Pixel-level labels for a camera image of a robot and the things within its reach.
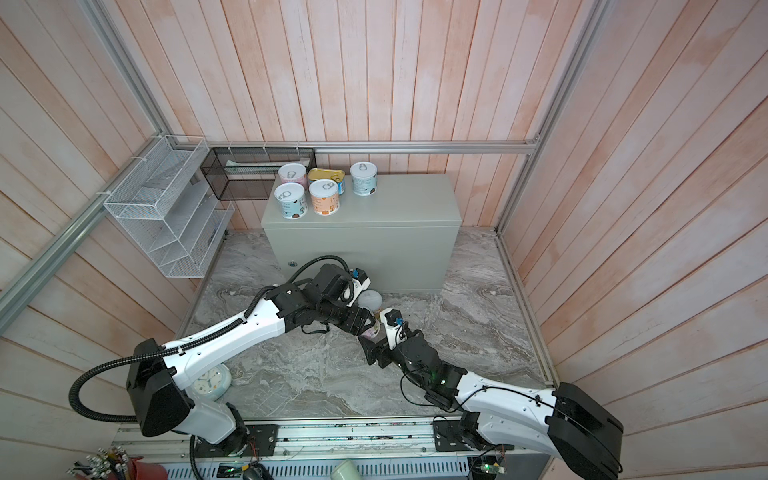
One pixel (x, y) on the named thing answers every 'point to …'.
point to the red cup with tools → (113, 463)
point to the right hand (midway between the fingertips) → (373, 328)
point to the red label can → (373, 331)
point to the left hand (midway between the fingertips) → (362, 324)
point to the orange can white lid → (370, 299)
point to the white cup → (347, 470)
